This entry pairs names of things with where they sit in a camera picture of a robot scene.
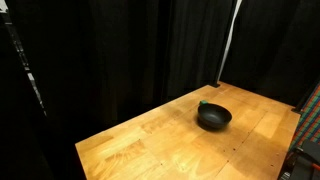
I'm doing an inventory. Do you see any black bowl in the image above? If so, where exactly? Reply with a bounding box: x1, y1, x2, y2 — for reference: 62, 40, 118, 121
197, 103, 233, 131

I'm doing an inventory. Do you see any black pole with base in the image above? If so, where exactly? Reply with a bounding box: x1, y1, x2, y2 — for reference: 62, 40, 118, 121
209, 49, 231, 89

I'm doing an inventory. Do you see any black curtain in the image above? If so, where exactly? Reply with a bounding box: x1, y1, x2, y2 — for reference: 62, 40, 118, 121
0, 0, 320, 180

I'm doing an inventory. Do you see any white strip behind curtain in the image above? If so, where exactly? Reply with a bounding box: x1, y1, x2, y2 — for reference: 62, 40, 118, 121
218, 0, 243, 83

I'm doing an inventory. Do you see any black pole foot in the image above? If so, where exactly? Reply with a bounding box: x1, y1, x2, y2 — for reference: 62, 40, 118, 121
291, 99, 309, 114

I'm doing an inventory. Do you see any plaid cloth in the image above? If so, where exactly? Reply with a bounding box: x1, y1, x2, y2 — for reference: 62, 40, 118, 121
289, 83, 320, 151

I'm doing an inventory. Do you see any metal frame rail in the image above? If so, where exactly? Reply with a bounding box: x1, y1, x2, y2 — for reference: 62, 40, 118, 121
0, 3, 48, 118

